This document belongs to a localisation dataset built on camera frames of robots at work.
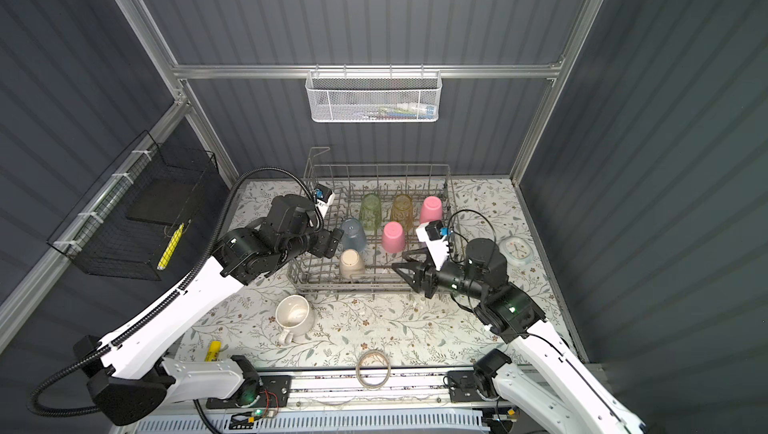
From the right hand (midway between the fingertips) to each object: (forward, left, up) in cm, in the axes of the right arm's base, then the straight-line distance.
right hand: (403, 263), depth 64 cm
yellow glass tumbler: (+27, 0, -16) cm, 31 cm away
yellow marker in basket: (+5, +54, 0) cm, 55 cm away
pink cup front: (+28, -9, -16) cm, 33 cm away
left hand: (+10, +18, +1) cm, 21 cm away
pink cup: (+18, +3, -17) cm, 25 cm away
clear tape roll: (-15, +8, -31) cm, 35 cm away
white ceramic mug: (-2, +31, -27) cm, 41 cm away
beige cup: (+8, +15, -16) cm, 23 cm away
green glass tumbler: (+28, +10, -17) cm, 35 cm away
